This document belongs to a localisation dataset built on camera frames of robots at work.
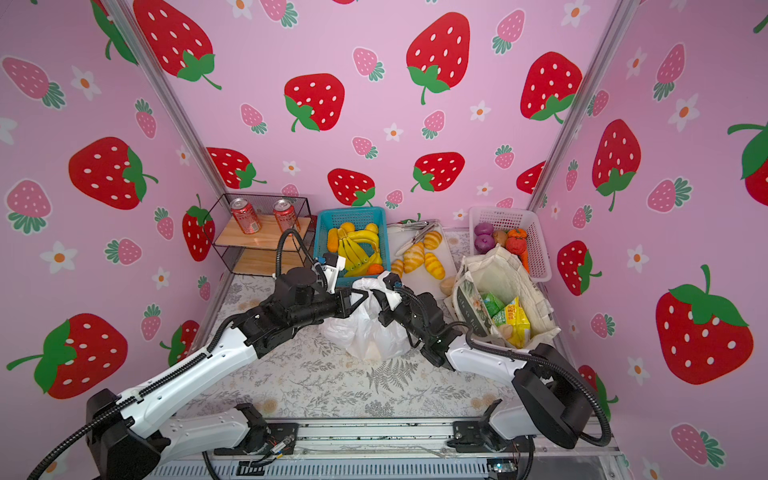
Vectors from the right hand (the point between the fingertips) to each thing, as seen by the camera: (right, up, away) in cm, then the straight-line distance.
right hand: (370, 288), depth 77 cm
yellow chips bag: (+39, -9, 0) cm, 40 cm away
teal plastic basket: (-7, +24, +38) cm, 46 cm away
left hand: (+1, -1, -7) cm, 7 cm away
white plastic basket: (+52, +24, +41) cm, 70 cm away
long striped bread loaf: (+13, +8, +31) cm, 34 cm away
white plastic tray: (+5, +16, +38) cm, 41 cm away
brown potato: (+47, +16, +35) cm, 61 cm away
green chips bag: (+34, -5, +5) cm, 35 cm away
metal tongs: (+19, +21, +43) cm, 51 cm away
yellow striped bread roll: (+21, +5, +30) cm, 37 cm away
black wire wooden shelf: (-46, +9, +33) cm, 57 cm away
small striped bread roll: (+21, +15, +37) cm, 45 cm away
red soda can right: (-27, +21, +14) cm, 37 cm away
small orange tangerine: (-1, +4, +24) cm, 25 cm away
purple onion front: (+40, +13, +34) cm, 54 cm away
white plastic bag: (-2, -11, -3) cm, 11 cm away
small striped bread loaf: (+7, +4, +29) cm, 30 cm away
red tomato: (+51, +12, +30) cm, 60 cm away
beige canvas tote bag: (+38, +4, +10) cm, 39 cm away
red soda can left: (-40, +21, +15) cm, 48 cm away
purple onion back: (+41, +20, +38) cm, 60 cm away
